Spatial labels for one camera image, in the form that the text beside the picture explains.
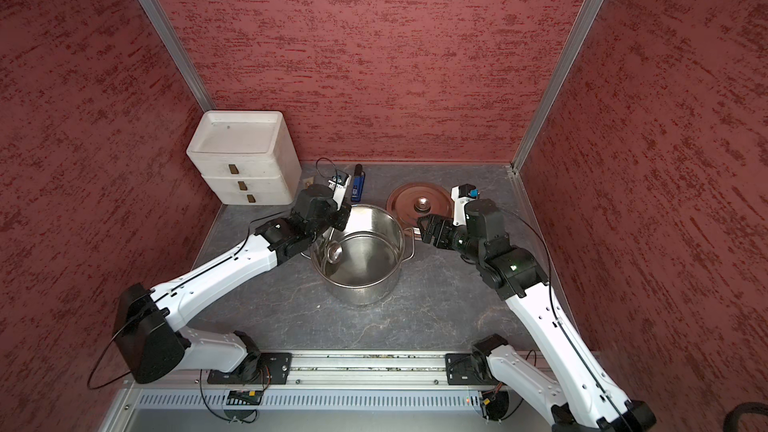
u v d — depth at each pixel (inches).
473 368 25.9
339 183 26.1
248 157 35.4
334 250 35.9
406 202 41.9
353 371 29.6
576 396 14.8
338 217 27.4
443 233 23.5
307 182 44.7
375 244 36.3
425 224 24.1
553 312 16.8
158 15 31.2
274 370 29.1
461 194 24.4
